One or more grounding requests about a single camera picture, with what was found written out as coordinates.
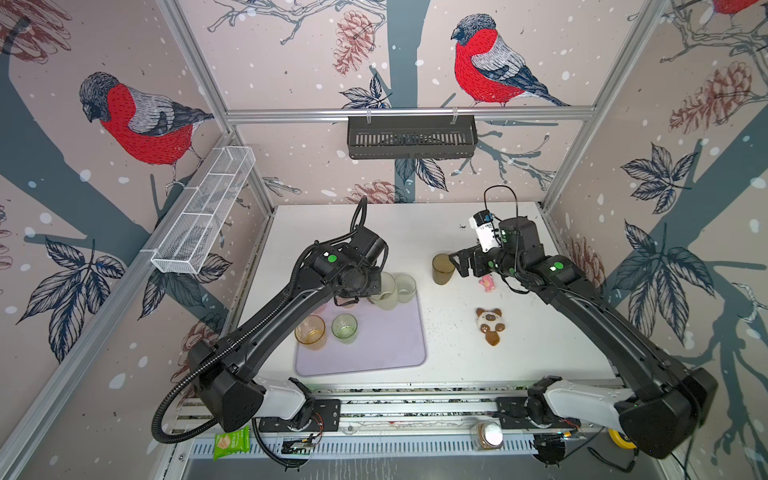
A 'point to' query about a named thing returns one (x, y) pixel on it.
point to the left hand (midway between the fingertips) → (373, 287)
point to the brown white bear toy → (491, 323)
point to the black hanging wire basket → (412, 136)
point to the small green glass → (345, 327)
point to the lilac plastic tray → (385, 339)
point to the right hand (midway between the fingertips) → (461, 253)
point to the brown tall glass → (442, 269)
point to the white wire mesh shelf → (184, 244)
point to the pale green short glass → (406, 287)
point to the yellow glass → (311, 331)
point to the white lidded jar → (489, 435)
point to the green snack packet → (235, 441)
